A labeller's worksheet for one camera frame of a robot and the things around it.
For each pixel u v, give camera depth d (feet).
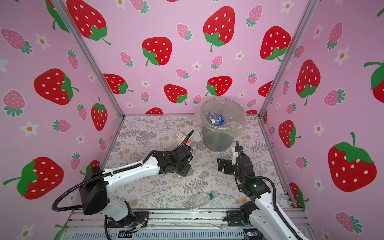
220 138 2.89
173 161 1.94
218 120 2.98
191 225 2.40
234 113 2.99
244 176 1.87
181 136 3.29
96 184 1.42
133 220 2.38
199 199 2.64
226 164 2.25
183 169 2.37
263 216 1.97
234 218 2.38
